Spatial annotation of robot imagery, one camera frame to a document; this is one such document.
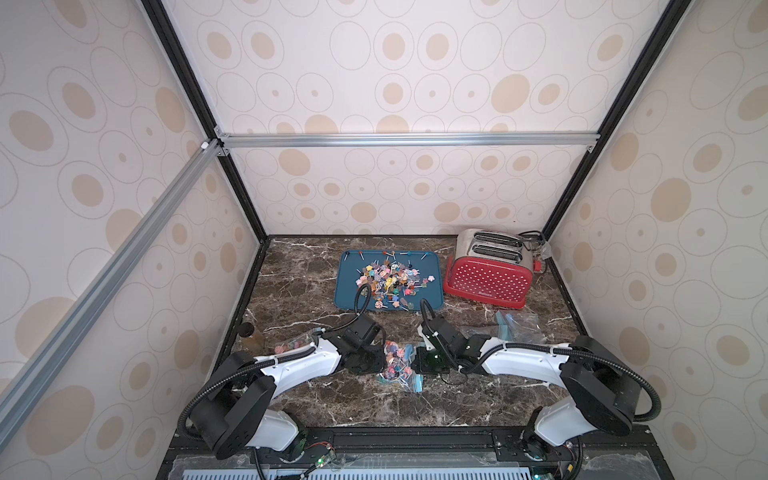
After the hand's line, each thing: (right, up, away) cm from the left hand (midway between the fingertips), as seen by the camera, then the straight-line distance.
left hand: (393, 365), depth 84 cm
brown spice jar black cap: (-41, +7, +1) cm, 42 cm away
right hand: (+7, 0, +1) cm, 7 cm away
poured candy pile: (0, +22, +19) cm, 29 cm away
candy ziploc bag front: (+1, -1, +1) cm, 2 cm away
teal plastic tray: (-15, +29, +28) cm, 43 cm away
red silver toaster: (+30, +28, +5) cm, 41 cm away
